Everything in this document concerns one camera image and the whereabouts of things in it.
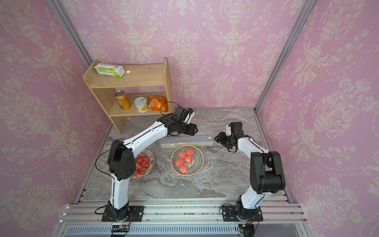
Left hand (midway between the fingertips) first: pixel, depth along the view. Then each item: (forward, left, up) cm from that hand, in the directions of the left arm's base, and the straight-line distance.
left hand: (194, 130), depth 89 cm
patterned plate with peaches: (-14, -2, -14) cm, 20 cm away
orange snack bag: (+12, +23, +10) cm, 28 cm away
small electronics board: (-47, +36, -20) cm, 63 cm away
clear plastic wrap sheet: (-10, +4, -13) cm, 17 cm away
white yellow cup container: (+12, +32, +10) cm, 36 cm away
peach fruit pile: (-12, +5, -13) cm, 18 cm away
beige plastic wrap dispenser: (-2, +13, -10) cm, 16 cm away
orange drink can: (+11, +42, +13) cm, 46 cm away
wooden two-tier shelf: (+36, +39, +2) cm, 53 cm away
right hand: (-1, -16, -8) cm, 18 cm away
